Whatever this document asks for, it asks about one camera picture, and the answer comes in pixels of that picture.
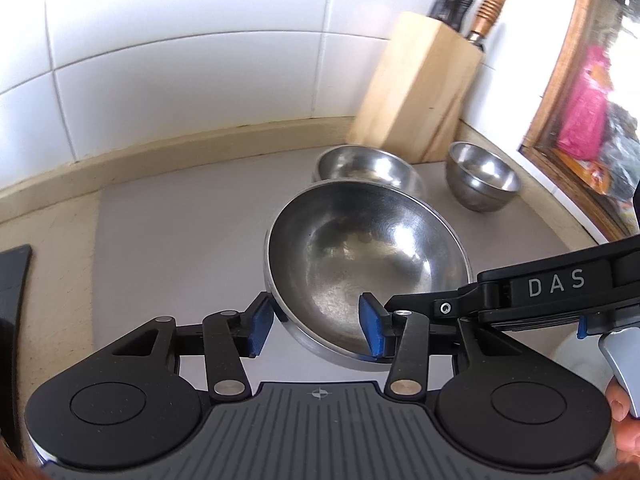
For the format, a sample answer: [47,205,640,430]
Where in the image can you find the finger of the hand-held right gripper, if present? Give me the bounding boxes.
[383,286,482,320]

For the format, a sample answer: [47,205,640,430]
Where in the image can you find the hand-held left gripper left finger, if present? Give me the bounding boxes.
[93,291,277,404]

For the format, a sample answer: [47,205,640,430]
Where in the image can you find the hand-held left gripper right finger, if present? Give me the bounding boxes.
[358,293,506,397]

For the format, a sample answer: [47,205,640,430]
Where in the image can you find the large steel bowl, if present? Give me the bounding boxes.
[263,178,474,372]

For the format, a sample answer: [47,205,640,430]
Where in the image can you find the large white floral plate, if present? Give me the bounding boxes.
[552,332,620,469]

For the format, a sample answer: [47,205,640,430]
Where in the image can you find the person's right hand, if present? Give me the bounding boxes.
[604,377,640,467]

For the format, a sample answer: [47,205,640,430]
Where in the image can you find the grey mat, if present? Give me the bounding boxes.
[92,147,601,397]

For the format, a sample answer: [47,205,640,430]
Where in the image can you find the orange packet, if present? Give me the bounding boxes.
[584,157,614,197]

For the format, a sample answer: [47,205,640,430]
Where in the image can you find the small steel bowl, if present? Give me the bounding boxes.
[445,140,523,214]

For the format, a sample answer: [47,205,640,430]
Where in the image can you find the medium steel bowl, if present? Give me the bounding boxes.
[312,144,426,202]

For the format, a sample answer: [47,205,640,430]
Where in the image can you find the pink plastic bag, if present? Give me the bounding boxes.
[556,44,614,162]

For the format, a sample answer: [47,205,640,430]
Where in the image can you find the wooden knife block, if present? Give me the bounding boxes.
[345,11,485,165]

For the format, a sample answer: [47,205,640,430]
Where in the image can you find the wooden window frame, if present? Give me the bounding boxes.
[517,0,640,242]

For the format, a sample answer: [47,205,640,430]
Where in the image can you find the black handled knife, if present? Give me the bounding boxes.
[446,0,479,32]

